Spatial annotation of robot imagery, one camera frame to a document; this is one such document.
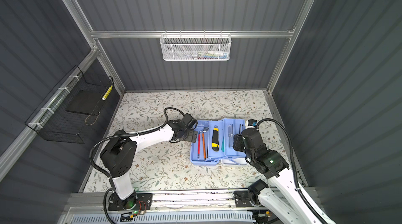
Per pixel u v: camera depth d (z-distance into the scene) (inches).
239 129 34.2
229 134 33.2
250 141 20.4
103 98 31.1
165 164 34.0
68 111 28.0
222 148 32.4
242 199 29.0
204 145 35.9
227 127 34.8
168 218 30.3
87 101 29.4
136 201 28.3
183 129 28.4
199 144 36.5
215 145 32.5
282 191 18.0
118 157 19.1
